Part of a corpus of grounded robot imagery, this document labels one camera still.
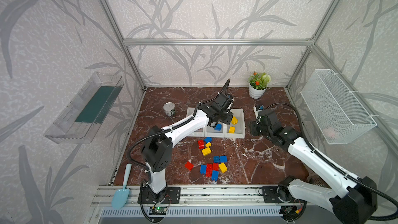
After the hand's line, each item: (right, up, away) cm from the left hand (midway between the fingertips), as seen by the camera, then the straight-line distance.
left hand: (230, 112), depth 84 cm
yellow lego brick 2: (+5, -6, +14) cm, 16 cm away
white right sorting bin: (+8, -10, +13) cm, 18 cm away
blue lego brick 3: (-4, -26, +1) cm, 26 cm away
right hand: (+11, -3, -3) cm, 12 cm away
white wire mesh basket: (+41, +2, -22) cm, 47 cm away
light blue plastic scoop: (-55, -40, -11) cm, 68 cm away
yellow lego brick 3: (-14, -22, +2) cm, 26 cm away
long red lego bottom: (-12, -30, -4) cm, 32 cm away
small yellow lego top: (-12, -19, +5) cm, 23 cm away
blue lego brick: (-6, -10, +11) cm, 16 cm away
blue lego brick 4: (-15, -29, -4) cm, 33 cm away
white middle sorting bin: (-11, -13, +10) cm, 20 cm away
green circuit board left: (-36, -44, -13) cm, 59 cm away
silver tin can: (-38, +1, +17) cm, 42 cm away
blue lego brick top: (-12, -17, +7) cm, 22 cm away
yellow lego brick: (+2, -11, +9) cm, 14 cm away
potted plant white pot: (+21, +17, +18) cm, 32 cm away
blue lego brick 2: (-8, -26, 0) cm, 27 cm away
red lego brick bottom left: (-23, -29, -2) cm, 37 cm away
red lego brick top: (-17, -19, +5) cm, 25 cm away
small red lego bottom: (-8, -29, -2) cm, 30 cm away
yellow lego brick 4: (-5, -29, -4) cm, 29 cm away
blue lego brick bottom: (-9, -33, -4) cm, 34 cm away
